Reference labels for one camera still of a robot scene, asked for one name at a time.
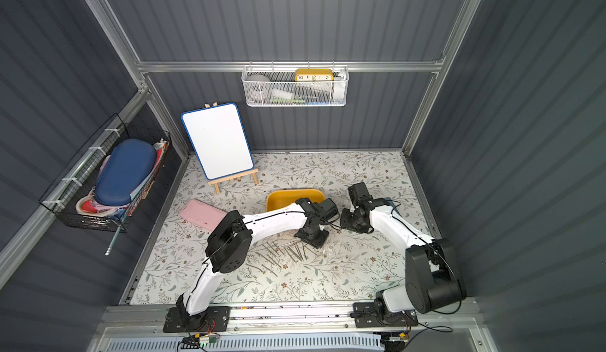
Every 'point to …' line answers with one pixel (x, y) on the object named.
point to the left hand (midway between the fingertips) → (320, 248)
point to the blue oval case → (128, 162)
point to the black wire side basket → (71, 197)
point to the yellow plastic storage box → (278, 199)
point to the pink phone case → (202, 214)
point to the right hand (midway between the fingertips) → (350, 222)
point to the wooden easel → (216, 182)
